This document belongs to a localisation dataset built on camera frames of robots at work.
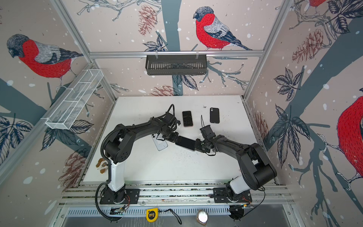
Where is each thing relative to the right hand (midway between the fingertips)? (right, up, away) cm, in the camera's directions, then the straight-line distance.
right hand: (193, 149), depth 90 cm
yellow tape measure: (-22, -25, -23) cm, 40 cm away
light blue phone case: (-5, +3, +3) cm, 7 cm away
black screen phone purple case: (-4, +3, +4) cm, 6 cm away
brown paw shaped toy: (-55, -7, -8) cm, 56 cm away
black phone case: (+18, +21, +21) cm, 35 cm away
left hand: (-11, +5, +3) cm, 12 cm away
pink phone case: (-4, +18, +18) cm, 26 cm away
